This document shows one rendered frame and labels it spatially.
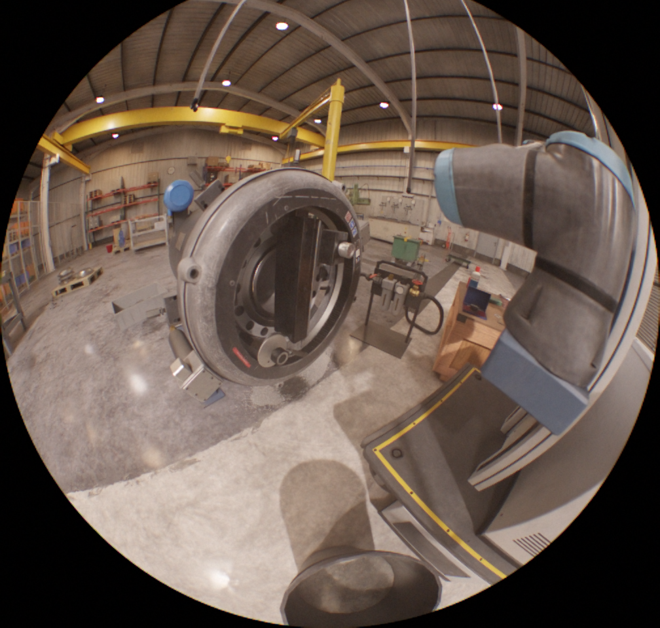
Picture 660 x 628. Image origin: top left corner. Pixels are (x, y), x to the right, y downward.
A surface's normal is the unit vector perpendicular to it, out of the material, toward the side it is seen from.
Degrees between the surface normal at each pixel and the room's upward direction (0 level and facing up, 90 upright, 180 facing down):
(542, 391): 90
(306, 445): 0
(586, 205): 90
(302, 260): 90
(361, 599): 0
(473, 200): 118
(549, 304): 70
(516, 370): 90
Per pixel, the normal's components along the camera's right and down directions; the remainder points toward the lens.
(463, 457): 0.09, -0.90
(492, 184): -0.93, 0.21
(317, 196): 0.80, 0.33
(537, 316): -0.90, -0.41
